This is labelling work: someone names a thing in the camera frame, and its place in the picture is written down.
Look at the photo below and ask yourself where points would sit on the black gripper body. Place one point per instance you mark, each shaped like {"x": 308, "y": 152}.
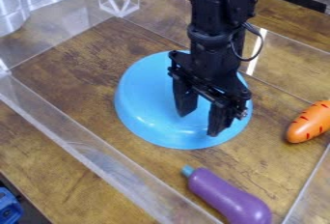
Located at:
{"x": 209, "y": 67}

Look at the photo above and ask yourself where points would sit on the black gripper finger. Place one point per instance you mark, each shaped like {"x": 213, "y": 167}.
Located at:
{"x": 185, "y": 97}
{"x": 221, "y": 117}

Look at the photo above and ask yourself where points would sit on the blue upturned plastic tray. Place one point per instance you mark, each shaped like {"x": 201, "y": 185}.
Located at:
{"x": 146, "y": 109}

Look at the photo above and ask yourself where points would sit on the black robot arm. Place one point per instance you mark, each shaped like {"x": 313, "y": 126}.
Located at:
{"x": 222, "y": 15}

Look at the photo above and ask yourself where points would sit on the orange toy carrot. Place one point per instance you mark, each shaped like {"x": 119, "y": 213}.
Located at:
{"x": 312, "y": 123}

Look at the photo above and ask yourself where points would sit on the purple toy eggplant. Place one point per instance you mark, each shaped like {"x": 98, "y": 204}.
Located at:
{"x": 241, "y": 207}

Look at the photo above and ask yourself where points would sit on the blue object at corner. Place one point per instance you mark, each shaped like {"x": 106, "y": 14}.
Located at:
{"x": 11, "y": 210}

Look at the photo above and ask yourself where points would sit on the clear acrylic enclosure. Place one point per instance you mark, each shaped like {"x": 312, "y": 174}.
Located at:
{"x": 79, "y": 165}

